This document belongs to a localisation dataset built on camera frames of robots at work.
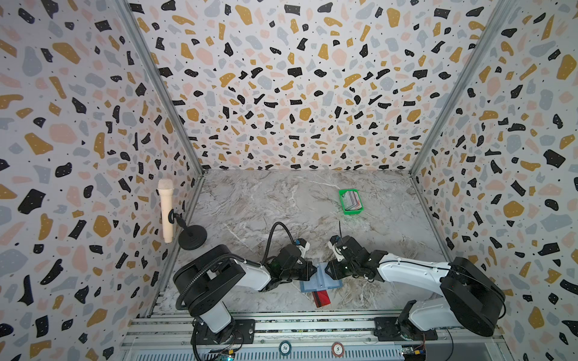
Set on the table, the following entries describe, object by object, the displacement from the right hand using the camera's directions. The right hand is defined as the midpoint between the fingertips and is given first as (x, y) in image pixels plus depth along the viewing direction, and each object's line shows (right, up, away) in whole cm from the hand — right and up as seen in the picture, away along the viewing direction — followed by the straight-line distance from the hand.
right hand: (332, 270), depth 86 cm
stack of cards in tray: (+12, +26, +19) cm, 34 cm away
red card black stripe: (-4, -9, -5) cm, 11 cm away
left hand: (-3, 0, -1) cm, 3 cm away
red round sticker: (0, -20, -15) cm, 25 cm away
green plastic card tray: (+11, +20, +20) cm, 31 cm away
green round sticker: (-17, -19, -15) cm, 30 cm away
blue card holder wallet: (-5, -3, -2) cm, 6 cm away
